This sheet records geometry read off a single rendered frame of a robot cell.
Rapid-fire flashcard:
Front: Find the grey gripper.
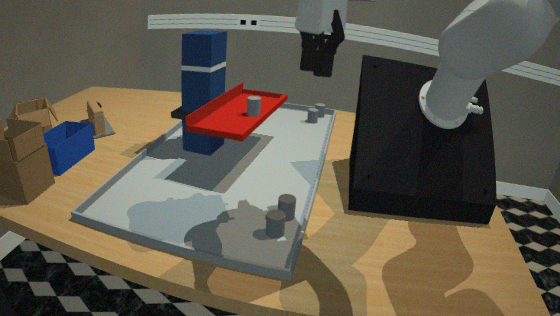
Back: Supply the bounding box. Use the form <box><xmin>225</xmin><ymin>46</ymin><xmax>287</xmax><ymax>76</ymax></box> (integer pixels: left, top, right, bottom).
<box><xmin>295</xmin><ymin>0</ymin><xmax>348</xmax><ymax>77</ymax></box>

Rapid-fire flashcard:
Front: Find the blue open bin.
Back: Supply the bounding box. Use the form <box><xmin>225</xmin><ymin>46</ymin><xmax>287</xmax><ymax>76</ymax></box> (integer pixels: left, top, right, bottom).
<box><xmin>43</xmin><ymin>121</ymin><xmax>95</xmax><ymax>176</ymax></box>

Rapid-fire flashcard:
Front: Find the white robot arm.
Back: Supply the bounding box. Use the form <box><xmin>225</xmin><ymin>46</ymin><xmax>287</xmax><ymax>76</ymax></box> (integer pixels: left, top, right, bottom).
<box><xmin>419</xmin><ymin>0</ymin><xmax>560</xmax><ymax>129</ymax></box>

